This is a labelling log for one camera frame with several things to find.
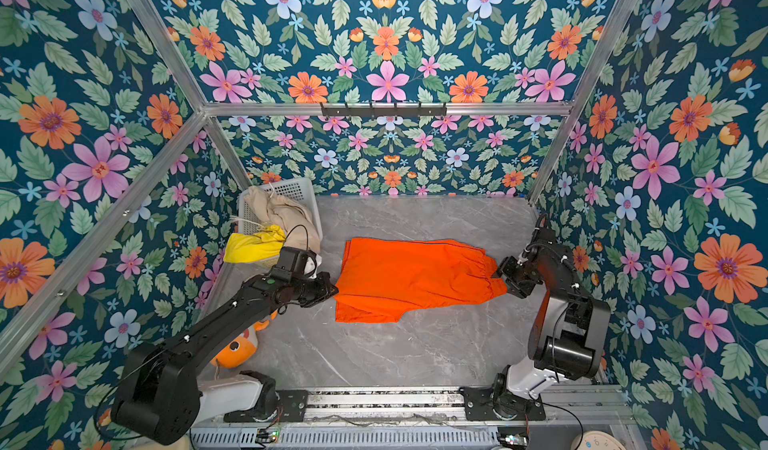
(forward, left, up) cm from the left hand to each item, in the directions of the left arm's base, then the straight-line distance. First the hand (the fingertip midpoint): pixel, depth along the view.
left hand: (343, 283), depth 82 cm
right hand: (+1, -47, -5) cm, 47 cm away
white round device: (-39, -58, -8) cm, 71 cm away
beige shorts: (+30, +25, -2) cm, 39 cm away
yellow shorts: (+14, +32, 0) cm, 35 cm away
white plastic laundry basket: (+45, +22, -6) cm, 50 cm away
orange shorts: (+7, -9, -12) cm, 17 cm away
